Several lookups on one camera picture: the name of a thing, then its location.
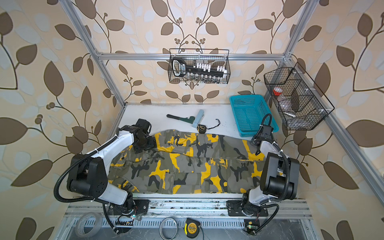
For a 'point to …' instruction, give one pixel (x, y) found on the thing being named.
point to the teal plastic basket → (248, 111)
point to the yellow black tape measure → (191, 228)
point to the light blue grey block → (199, 118)
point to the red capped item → (277, 91)
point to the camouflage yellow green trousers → (190, 162)
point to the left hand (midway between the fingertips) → (151, 146)
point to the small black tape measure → (202, 129)
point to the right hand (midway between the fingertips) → (261, 145)
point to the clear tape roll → (80, 225)
